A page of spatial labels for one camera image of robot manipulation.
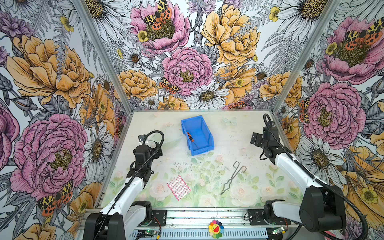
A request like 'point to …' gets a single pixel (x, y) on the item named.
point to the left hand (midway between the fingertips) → (150, 149)
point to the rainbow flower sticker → (215, 229)
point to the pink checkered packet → (178, 187)
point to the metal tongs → (227, 184)
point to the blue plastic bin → (199, 131)
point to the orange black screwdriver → (191, 139)
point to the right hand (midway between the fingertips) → (262, 141)
